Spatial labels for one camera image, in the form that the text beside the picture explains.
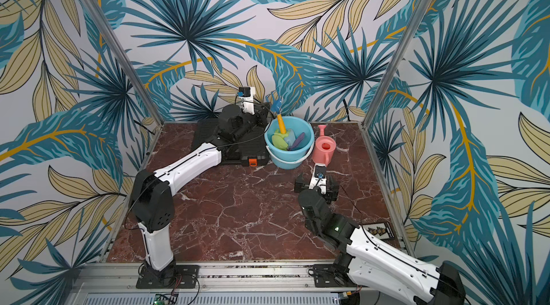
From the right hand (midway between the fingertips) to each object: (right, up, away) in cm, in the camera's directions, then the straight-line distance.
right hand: (316, 175), depth 74 cm
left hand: (-15, +25, +5) cm, 30 cm away
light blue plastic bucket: (-8, +4, +17) cm, 20 cm away
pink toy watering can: (+8, +10, +21) cm, 24 cm away
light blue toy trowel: (-7, +14, +29) cm, 33 cm away
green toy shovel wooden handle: (-13, +12, +24) cm, 30 cm away
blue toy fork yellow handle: (-14, +35, +39) cm, 54 cm away
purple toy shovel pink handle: (-4, +12, +28) cm, 31 cm away
